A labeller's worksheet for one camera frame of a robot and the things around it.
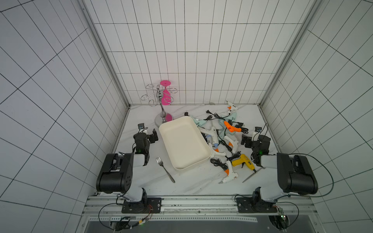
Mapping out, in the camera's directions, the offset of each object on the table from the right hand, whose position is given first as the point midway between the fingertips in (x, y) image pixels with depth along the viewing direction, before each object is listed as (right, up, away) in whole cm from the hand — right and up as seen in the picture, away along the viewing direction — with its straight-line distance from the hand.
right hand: (245, 133), depth 95 cm
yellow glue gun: (-5, -15, -8) cm, 18 cm away
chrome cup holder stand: (-57, +26, -7) cm, 63 cm away
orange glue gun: (-9, +3, +2) cm, 10 cm away
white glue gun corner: (-2, +19, +23) cm, 30 cm away
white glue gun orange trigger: (-14, -23, -13) cm, 30 cm away
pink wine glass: (-52, +23, -11) cm, 58 cm away
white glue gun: (-22, -13, -5) cm, 26 cm away
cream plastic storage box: (-41, -6, -7) cm, 42 cm away
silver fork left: (-57, -16, -7) cm, 60 cm away
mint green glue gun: (-5, +10, +15) cm, 19 cm away
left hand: (-66, +1, 0) cm, 66 cm away
